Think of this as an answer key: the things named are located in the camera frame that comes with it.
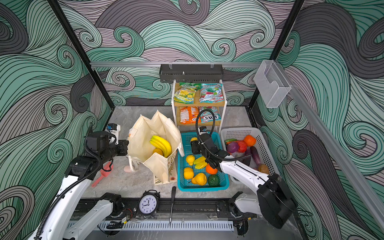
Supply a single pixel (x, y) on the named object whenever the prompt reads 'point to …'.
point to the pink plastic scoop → (107, 168)
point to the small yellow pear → (194, 139)
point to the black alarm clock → (148, 203)
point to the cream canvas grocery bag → (140, 149)
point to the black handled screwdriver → (173, 197)
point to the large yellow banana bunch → (161, 143)
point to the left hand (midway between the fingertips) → (128, 140)
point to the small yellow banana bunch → (200, 163)
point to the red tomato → (242, 146)
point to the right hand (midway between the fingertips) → (195, 142)
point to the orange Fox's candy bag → (188, 115)
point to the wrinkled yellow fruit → (158, 151)
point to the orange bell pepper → (250, 140)
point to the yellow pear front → (200, 179)
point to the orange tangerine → (210, 170)
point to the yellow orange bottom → (188, 173)
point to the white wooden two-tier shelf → (196, 104)
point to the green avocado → (213, 180)
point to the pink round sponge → (127, 169)
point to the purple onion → (232, 147)
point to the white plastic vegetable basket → (237, 134)
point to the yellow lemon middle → (190, 159)
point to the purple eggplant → (255, 155)
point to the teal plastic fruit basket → (194, 173)
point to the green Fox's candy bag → (207, 116)
